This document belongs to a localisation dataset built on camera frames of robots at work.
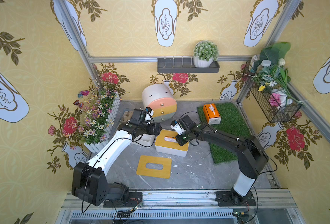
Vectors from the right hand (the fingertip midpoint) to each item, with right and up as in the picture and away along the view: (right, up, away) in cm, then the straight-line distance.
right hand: (183, 133), depth 91 cm
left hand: (-21, +5, -7) cm, 23 cm away
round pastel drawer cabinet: (-15, +23, -1) cm, 27 cm away
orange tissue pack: (+22, +13, +9) cm, 27 cm away
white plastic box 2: (-8, -10, -5) cm, 14 cm away
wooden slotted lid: (-15, -4, -4) cm, 16 cm away
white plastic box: (-25, -4, -4) cm, 25 cm away
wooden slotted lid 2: (-12, -23, -8) cm, 27 cm away
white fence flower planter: (-56, +17, +2) cm, 59 cm away
